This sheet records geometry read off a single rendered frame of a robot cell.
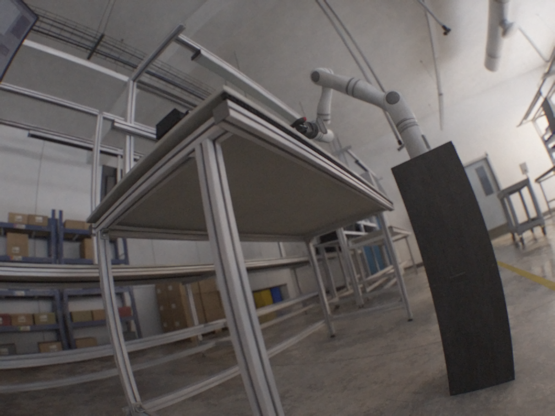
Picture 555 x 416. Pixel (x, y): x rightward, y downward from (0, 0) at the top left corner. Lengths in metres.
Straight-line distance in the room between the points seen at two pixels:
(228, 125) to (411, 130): 0.71
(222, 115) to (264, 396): 0.57
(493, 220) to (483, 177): 1.15
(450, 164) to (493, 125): 7.31
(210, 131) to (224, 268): 0.30
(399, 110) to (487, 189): 6.75
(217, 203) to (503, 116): 8.18
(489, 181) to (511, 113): 2.12
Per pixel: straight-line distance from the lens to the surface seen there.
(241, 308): 0.53
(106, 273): 1.16
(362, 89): 1.24
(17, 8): 1.62
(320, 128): 1.29
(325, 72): 1.35
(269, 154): 0.89
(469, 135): 8.01
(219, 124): 0.59
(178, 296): 4.41
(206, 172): 0.62
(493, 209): 7.72
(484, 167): 7.87
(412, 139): 1.07
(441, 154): 0.96
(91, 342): 4.26
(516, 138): 8.28
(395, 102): 1.14
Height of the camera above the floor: 0.57
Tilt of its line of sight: 16 degrees up
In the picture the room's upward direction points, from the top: 15 degrees counter-clockwise
